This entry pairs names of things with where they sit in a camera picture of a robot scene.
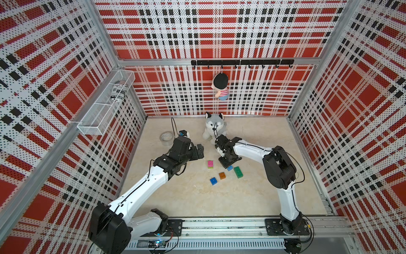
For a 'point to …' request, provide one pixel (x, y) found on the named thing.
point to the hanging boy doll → (220, 83)
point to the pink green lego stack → (210, 164)
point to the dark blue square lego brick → (213, 181)
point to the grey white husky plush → (215, 126)
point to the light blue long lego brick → (230, 168)
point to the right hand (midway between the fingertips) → (229, 162)
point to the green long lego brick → (238, 172)
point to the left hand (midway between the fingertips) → (198, 149)
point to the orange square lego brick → (222, 175)
